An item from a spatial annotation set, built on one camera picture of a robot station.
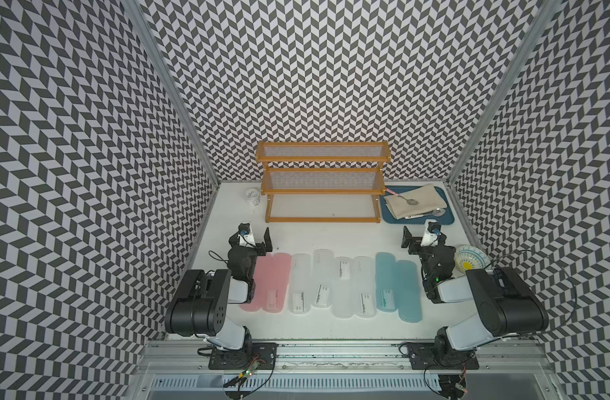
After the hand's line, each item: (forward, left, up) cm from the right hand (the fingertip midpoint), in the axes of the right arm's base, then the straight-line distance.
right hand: (417, 229), depth 90 cm
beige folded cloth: (+23, -13, -9) cm, 28 cm away
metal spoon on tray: (+13, -13, -7) cm, 20 cm away
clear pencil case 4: (-18, +21, -8) cm, 29 cm away
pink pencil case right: (-13, +52, -10) cm, 55 cm away
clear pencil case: (-17, +43, -9) cm, 47 cm away
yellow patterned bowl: (-7, -20, -8) cm, 23 cm away
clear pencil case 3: (-24, +28, -9) cm, 38 cm away
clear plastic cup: (+20, +64, -3) cm, 68 cm away
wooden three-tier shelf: (+37, +34, -12) cm, 52 cm away
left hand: (+1, +59, +1) cm, 59 cm away
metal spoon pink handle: (+20, -4, -8) cm, 22 cm away
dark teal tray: (+13, +6, -11) cm, 18 cm away
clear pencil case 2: (-14, +35, -10) cm, 39 cm away
